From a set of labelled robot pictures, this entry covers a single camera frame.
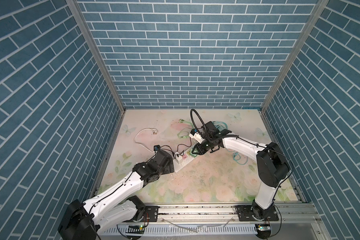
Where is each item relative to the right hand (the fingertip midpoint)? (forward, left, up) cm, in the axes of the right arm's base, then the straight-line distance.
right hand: (193, 149), depth 88 cm
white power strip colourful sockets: (-4, +4, -6) cm, 8 cm away
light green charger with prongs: (-4, 0, -1) cm, 4 cm away
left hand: (-11, +14, -1) cm, 18 cm away
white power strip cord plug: (+15, +28, -6) cm, 33 cm away
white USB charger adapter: (-6, +8, +1) cm, 10 cm away
